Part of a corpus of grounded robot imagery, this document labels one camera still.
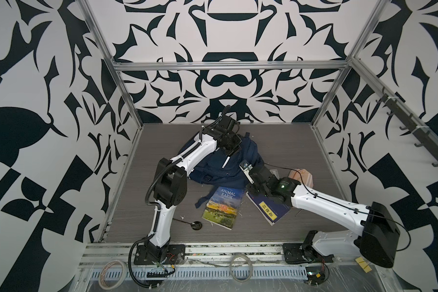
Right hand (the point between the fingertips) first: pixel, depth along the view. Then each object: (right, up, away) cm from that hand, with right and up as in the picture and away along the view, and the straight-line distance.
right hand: (251, 177), depth 82 cm
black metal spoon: (-24, -21, -2) cm, 32 cm away
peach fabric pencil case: (+29, -2, +13) cm, 32 cm away
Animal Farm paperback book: (-13, -15, +3) cm, 20 cm away
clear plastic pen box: (+15, 0, +16) cm, 22 cm away
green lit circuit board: (+23, -36, -11) cm, 44 cm away
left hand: (-2, +15, +6) cm, 17 cm away
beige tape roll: (-58, -34, -12) cm, 69 cm away
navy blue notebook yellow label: (+10, -16, +3) cm, 19 cm away
